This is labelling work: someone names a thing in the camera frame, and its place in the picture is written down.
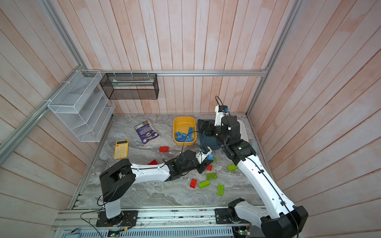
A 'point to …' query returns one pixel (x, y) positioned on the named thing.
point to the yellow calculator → (121, 148)
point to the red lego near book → (164, 149)
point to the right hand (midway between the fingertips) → (205, 120)
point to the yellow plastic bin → (181, 124)
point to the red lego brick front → (193, 183)
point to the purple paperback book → (147, 132)
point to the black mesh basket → (131, 86)
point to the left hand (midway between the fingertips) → (210, 160)
